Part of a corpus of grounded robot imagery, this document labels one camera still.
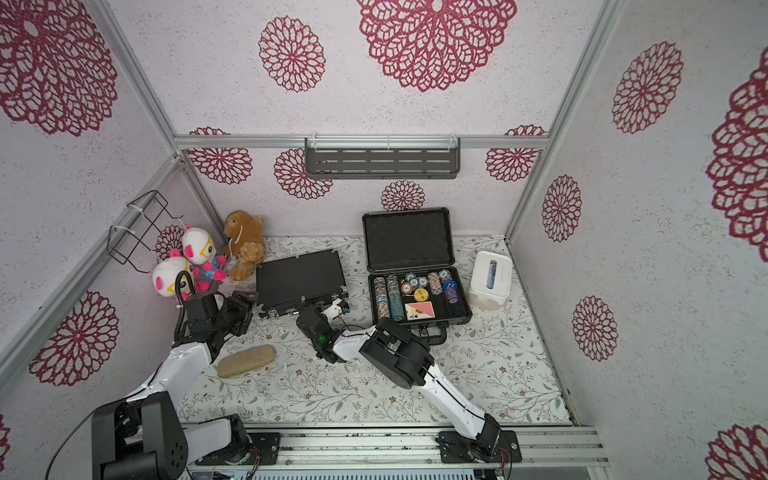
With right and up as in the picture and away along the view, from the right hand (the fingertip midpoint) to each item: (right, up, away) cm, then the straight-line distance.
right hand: (295, 301), depth 95 cm
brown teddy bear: (-17, +18, +3) cm, 25 cm away
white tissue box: (+64, +6, +5) cm, 65 cm away
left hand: (-9, +1, -6) cm, 11 cm away
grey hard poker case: (+35, +20, +12) cm, 42 cm away
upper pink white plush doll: (-29, +16, -2) cm, 33 cm away
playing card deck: (+40, -3, +3) cm, 40 cm away
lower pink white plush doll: (-33, +8, -11) cm, 36 cm away
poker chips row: (+30, +3, +6) cm, 30 cm away
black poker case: (-5, +4, +10) cm, 12 cm away
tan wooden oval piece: (-12, -16, -9) cm, 22 cm away
